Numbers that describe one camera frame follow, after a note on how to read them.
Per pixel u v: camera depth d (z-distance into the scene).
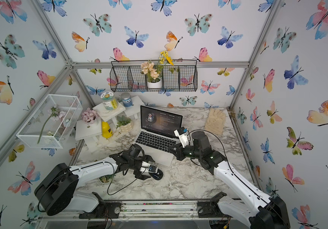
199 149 0.59
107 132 0.96
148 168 0.71
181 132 0.66
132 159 0.71
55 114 0.74
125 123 0.96
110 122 1.07
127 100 0.96
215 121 1.11
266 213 0.39
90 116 0.81
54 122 0.75
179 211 0.74
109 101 0.84
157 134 1.04
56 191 0.42
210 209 0.72
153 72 0.81
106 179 0.79
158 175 0.83
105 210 0.72
